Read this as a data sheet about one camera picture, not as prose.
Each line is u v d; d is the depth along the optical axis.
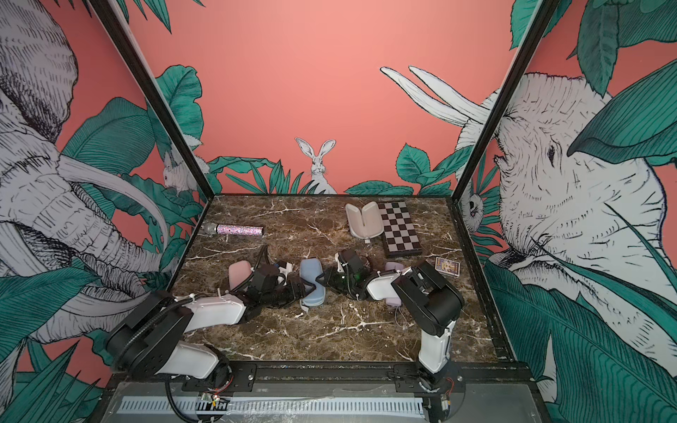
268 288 0.72
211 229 1.04
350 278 0.75
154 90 0.86
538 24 0.71
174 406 0.68
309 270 0.93
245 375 0.73
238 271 0.93
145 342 0.43
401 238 1.04
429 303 0.49
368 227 1.08
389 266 0.96
